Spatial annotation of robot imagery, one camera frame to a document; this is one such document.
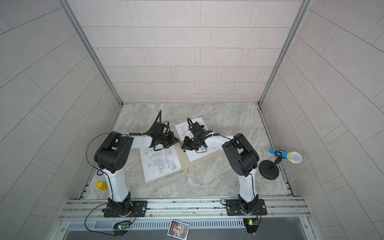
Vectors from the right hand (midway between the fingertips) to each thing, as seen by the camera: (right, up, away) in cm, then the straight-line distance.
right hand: (181, 148), depth 90 cm
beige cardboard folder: (+3, -8, -5) cm, 10 cm away
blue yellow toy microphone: (+51, +2, -27) cm, 58 cm away
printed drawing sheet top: (-12, -8, -5) cm, 15 cm away
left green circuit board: (-22, -29, -26) cm, 45 cm away
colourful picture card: (+2, -30, -25) cm, 39 cm away
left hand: (+1, +5, +6) cm, 8 cm away
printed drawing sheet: (0, +10, +10) cm, 14 cm away
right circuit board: (+35, -31, -22) cm, 52 cm away
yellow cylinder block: (-38, -15, -16) cm, 44 cm away
